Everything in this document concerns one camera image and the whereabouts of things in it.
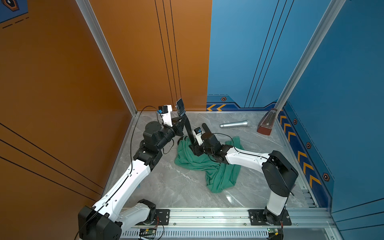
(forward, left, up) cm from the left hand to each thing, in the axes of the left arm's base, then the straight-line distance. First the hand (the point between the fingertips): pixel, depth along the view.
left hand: (185, 115), depth 68 cm
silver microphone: (+25, -33, -35) cm, 54 cm away
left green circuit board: (-41, +17, -39) cm, 59 cm away
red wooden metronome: (+21, -53, -27) cm, 63 cm away
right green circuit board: (-40, -43, -39) cm, 71 cm away
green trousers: (-17, -18, -30) cm, 39 cm away
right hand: (+1, -3, -25) cm, 26 cm away
